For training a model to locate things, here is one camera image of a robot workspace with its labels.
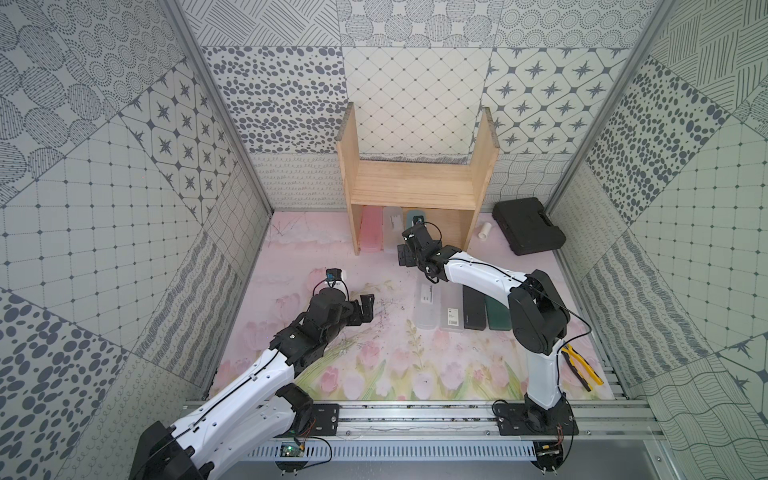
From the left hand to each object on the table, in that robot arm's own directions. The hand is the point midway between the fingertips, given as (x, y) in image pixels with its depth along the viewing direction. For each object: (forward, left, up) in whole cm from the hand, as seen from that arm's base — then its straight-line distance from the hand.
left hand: (359, 291), depth 79 cm
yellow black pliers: (-14, -64, -19) cm, 68 cm away
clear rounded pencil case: (+6, -20, -17) cm, 27 cm away
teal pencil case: (+39, -15, -9) cm, 43 cm away
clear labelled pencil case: (+4, -27, -16) cm, 32 cm away
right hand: (+19, -17, -6) cm, 26 cm away
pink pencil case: (+30, -1, -8) cm, 31 cm away
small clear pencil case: (+34, -8, -9) cm, 36 cm away
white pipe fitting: (+33, -42, -12) cm, 55 cm away
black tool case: (+37, -59, -13) cm, 71 cm away
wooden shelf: (+29, -26, +11) cm, 40 cm away
